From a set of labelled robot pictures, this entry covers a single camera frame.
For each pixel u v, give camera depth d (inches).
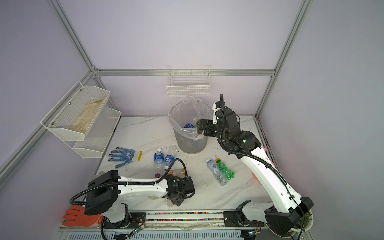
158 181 21.1
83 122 30.1
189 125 39.7
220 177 32.6
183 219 29.4
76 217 29.1
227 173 33.0
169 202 28.9
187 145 36.2
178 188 22.9
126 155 38.7
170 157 35.7
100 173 35.2
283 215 14.4
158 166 34.7
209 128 23.0
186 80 38.0
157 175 34.0
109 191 16.6
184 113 37.5
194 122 39.8
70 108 29.4
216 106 23.2
